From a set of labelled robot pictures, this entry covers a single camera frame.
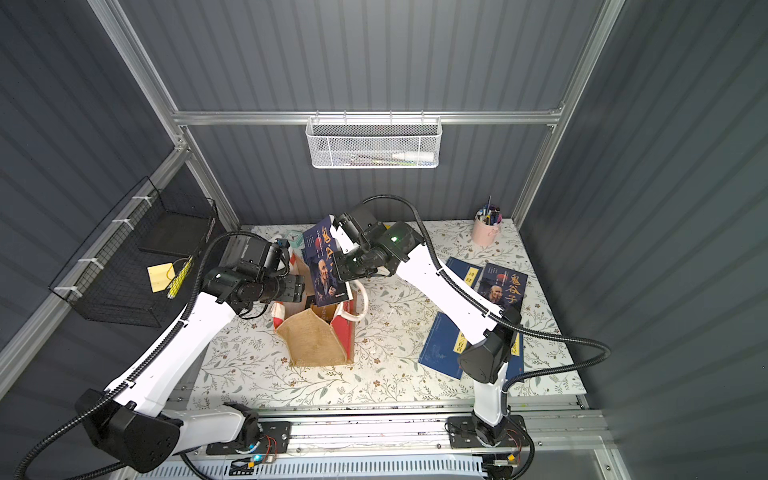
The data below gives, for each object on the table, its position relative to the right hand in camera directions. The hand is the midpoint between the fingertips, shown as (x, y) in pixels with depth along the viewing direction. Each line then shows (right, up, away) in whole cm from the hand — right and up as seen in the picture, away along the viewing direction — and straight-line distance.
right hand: (336, 271), depth 70 cm
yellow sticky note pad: (-44, -1, +3) cm, 45 cm away
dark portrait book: (-5, +6, +4) cm, 8 cm away
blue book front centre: (+29, -23, +19) cm, 42 cm away
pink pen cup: (+48, +13, +38) cm, 63 cm away
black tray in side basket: (-45, +12, +11) cm, 48 cm away
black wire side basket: (-52, -1, -2) cm, 52 cm away
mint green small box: (-10, +8, +1) cm, 13 cm away
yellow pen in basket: (-38, -5, -1) cm, 38 cm away
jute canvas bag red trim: (-8, -18, +9) cm, 21 cm away
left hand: (-13, -4, +6) cm, 15 cm away
